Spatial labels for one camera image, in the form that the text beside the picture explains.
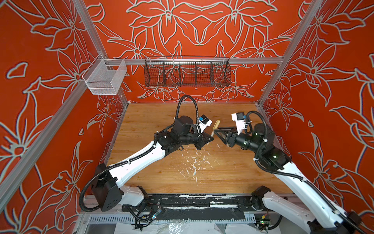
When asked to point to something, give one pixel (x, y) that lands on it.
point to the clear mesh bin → (104, 76)
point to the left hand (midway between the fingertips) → (212, 136)
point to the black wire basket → (187, 71)
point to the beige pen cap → (216, 125)
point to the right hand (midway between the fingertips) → (214, 130)
